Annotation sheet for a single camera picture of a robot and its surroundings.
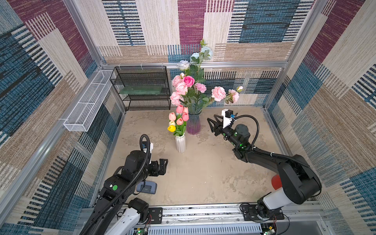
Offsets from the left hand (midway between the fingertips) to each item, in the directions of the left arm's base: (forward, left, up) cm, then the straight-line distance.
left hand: (160, 160), depth 71 cm
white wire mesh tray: (+29, +54, -2) cm, 61 cm away
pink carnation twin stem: (+30, -38, +13) cm, 50 cm away
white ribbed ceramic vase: (+14, -9, -8) cm, 19 cm away
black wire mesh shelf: (+58, +17, +9) cm, 61 cm away
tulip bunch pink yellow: (+15, -9, +10) cm, 20 cm away
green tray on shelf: (+49, +16, +4) cm, 52 cm away
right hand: (+22, -27, +4) cm, 35 cm away
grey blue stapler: (-7, +8, -18) cm, 21 cm away
